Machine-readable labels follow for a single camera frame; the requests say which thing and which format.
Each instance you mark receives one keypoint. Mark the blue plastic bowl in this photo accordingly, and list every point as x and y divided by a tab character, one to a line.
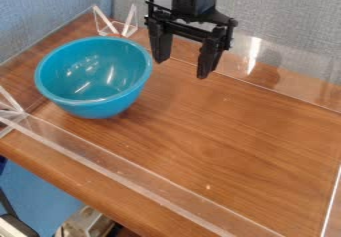
94	76

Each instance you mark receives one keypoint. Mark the white box under table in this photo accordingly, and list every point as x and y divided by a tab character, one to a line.
86	223

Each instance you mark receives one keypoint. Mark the clear acrylic table barrier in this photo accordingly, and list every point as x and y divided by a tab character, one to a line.
231	156

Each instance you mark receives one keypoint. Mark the clear acrylic corner bracket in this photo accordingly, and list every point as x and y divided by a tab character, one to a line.
114	28

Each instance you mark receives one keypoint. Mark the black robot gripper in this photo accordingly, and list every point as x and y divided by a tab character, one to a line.
193	19

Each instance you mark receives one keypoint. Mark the black white object lower left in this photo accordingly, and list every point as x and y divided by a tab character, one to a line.
13	227

